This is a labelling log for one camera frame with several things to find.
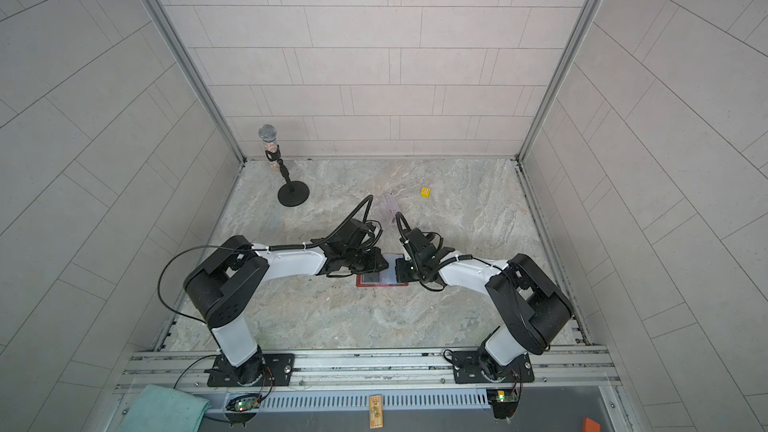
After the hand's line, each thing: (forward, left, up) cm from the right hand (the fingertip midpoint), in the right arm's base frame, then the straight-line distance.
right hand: (396, 274), depth 88 cm
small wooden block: (-32, +6, +2) cm, 33 cm away
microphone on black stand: (+30, +34, +5) cm, 46 cm away
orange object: (-37, -40, 0) cm, 55 cm away
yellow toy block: (+29, -12, +3) cm, 31 cm away
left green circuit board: (-30, +35, +4) cm, 46 cm away
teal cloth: (-29, +54, +4) cm, 61 cm away
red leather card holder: (-2, +3, +3) cm, 5 cm away
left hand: (+2, -1, +3) cm, 4 cm away
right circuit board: (-32, -23, -1) cm, 39 cm away
